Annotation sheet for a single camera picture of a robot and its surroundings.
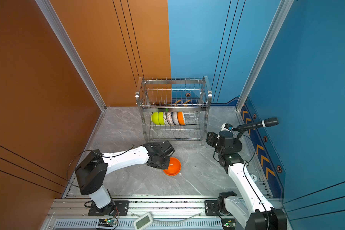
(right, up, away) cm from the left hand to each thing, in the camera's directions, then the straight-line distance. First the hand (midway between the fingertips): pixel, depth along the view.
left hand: (168, 164), depth 85 cm
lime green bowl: (-10, +28, +14) cm, 33 cm away
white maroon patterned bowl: (-3, +28, +14) cm, 31 cm away
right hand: (+25, +19, -3) cm, 31 cm away
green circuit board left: (-29, -24, -15) cm, 41 cm away
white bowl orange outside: (+8, +28, +14) cm, 33 cm away
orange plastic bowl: (+4, -1, -1) cm, 4 cm away
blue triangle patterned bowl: (0, +28, +13) cm, 31 cm away
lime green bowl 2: (-6, +28, +14) cm, 31 cm away
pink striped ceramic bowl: (+4, +28, +14) cm, 31 cm away
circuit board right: (+31, -25, -15) cm, 43 cm away
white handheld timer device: (-11, -22, -17) cm, 30 cm away
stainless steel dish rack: (+4, +33, +5) cm, 34 cm away
